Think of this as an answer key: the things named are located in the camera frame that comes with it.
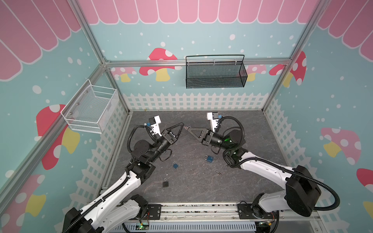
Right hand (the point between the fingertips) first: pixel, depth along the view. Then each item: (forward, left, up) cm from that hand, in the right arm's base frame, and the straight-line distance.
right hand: (188, 131), depth 61 cm
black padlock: (-10, +14, -36) cm, 41 cm away
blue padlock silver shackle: (+6, -12, -37) cm, 39 cm away
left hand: (+2, +1, 0) cm, 2 cm away
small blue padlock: (+1, +9, -38) cm, 39 cm away
